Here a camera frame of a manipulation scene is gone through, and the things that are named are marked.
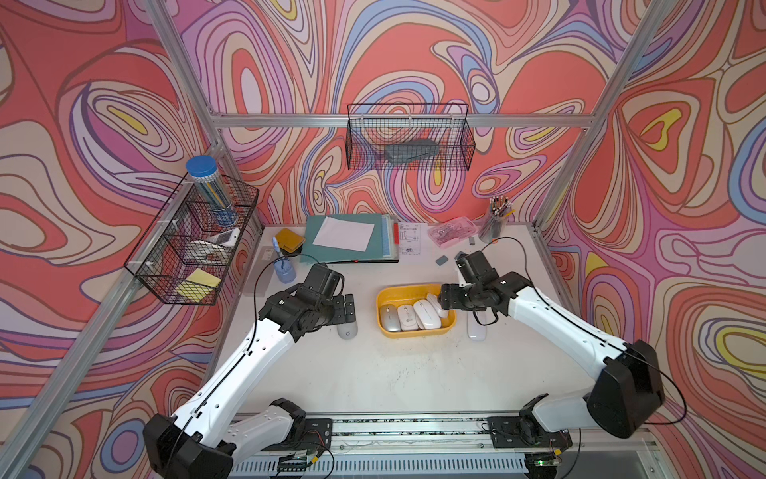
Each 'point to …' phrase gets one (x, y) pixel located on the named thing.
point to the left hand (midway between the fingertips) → (341, 309)
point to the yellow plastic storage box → (405, 294)
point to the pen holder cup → (493, 224)
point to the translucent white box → (259, 277)
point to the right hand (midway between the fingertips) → (453, 306)
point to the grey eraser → (442, 260)
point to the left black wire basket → (184, 255)
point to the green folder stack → (383, 245)
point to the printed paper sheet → (410, 239)
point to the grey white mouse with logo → (347, 330)
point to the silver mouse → (390, 317)
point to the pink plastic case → (446, 233)
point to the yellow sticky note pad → (198, 285)
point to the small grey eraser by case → (472, 240)
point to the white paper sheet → (344, 234)
